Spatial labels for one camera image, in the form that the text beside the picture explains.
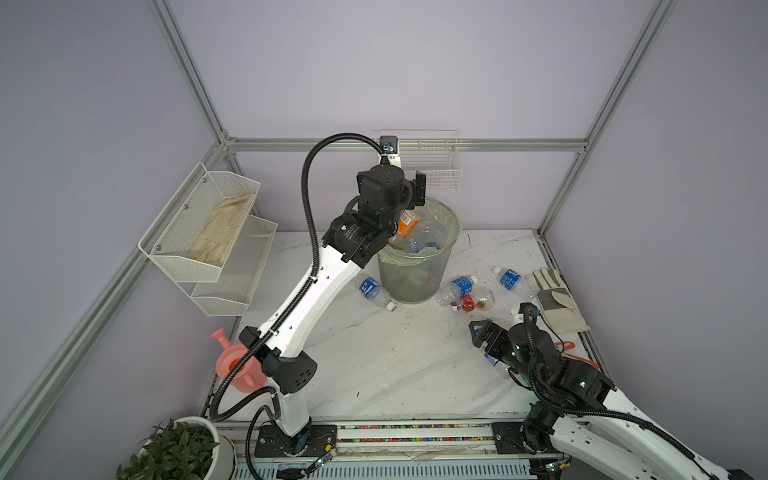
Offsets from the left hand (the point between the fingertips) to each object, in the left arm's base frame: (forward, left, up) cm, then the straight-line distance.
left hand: (396, 174), depth 65 cm
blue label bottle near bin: (0, -21, -45) cm, 50 cm away
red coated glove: (-20, -54, -48) cm, 75 cm away
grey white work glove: (-7, -56, -49) cm, 75 cm away
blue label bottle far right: (+2, -41, -44) cm, 60 cm away
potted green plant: (-48, +42, -32) cm, 71 cm away
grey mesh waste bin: (0, -6, -34) cm, 34 cm away
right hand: (-23, -21, -30) cm, 43 cm away
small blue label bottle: (-32, -21, -25) cm, 46 cm away
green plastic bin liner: (+11, -12, -32) cm, 36 cm away
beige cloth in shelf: (-3, +48, -19) cm, 51 cm away
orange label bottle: (+12, -4, -26) cm, 29 cm away
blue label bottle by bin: (-2, +7, -44) cm, 45 cm away
